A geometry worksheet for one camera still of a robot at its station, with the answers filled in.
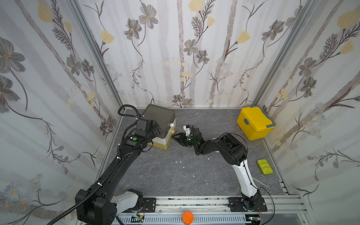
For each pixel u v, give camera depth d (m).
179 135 0.91
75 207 0.35
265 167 0.87
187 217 0.63
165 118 0.93
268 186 0.81
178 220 0.70
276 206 0.75
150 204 0.74
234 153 0.59
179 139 0.90
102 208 0.37
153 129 0.62
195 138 0.81
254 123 0.93
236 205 0.73
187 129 0.96
